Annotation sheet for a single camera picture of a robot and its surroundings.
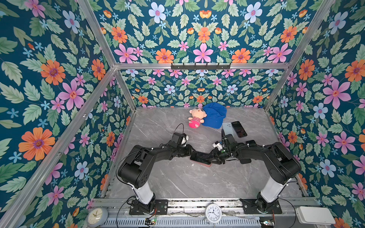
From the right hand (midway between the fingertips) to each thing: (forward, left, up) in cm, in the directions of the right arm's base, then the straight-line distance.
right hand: (206, 158), depth 87 cm
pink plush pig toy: (+34, +4, +4) cm, 34 cm away
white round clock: (-29, -2, -1) cm, 29 cm away
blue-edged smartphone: (+24, -26, -2) cm, 36 cm away
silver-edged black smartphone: (+13, -33, -4) cm, 35 cm away
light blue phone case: (+25, -19, -3) cm, 31 cm away
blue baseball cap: (+38, -10, +1) cm, 40 cm away
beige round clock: (-30, +56, 0) cm, 63 cm away
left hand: (+6, +6, +1) cm, 9 cm away
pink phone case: (-3, +1, -2) cm, 4 cm away
